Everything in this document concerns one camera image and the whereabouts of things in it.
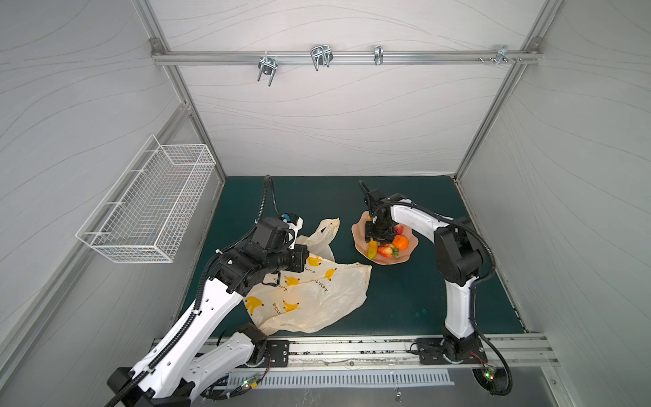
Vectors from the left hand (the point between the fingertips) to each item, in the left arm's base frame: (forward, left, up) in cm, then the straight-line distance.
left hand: (305, 255), depth 69 cm
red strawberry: (+12, -28, -18) cm, 35 cm away
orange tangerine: (+16, -33, -18) cm, 41 cm away
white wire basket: (+9, +45, +8) cm, 47 cm away
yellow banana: (+13, -22, -19) cm, 32 cm away
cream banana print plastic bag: (-8, -4, -11) cm, 14 cm away
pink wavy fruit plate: (+19, -17, -18) cm, 31 cm away
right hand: (+18, -23, -20) cm, 35 cm away
